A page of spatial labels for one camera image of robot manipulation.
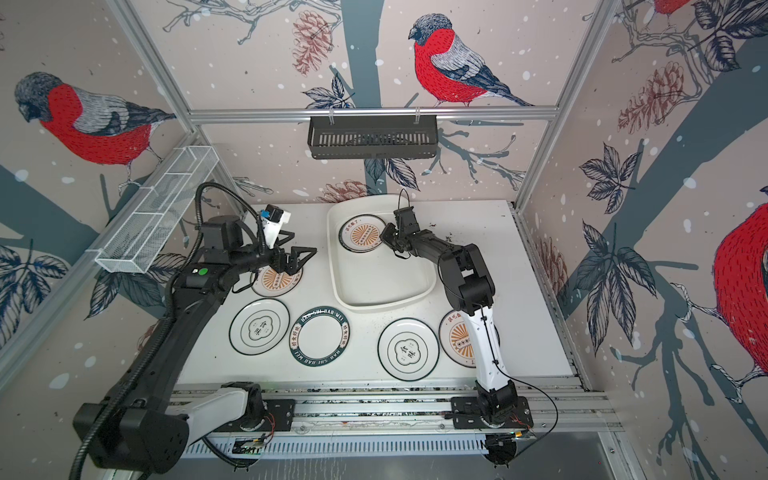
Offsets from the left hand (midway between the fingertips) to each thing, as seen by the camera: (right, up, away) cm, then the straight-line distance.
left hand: (300, 241), depth 72 cm
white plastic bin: (+14, -12, +26) cm, 32 cm away
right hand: (+18, 0, +34) cm, 39 cm away
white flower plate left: (-18, -27, +17) cm, 36 cm away
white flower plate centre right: (+28, -32, +12) cm, 43 cm away
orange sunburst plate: (+11, +2, +39) cm, 40 cm away
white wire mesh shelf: (-40, 0, -1) cm, 40 cm away
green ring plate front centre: (+1, -29, +14) cm, 32 cm away
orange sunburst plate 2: (+41, -29, +15) cm, 53 cm away
